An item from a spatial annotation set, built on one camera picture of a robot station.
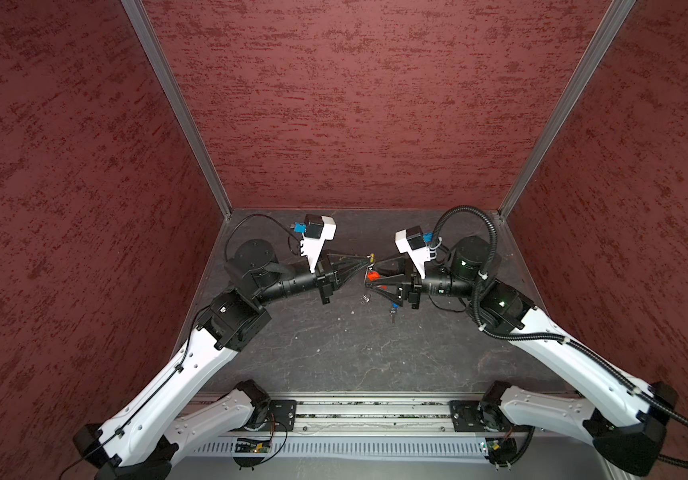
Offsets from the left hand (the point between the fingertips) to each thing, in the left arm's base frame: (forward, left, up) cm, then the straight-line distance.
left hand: (365, 268), depth 54 cm
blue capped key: (+11, -11, -41) cm, 44 cm away
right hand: (0, -1, -5) cm, 5 cm away
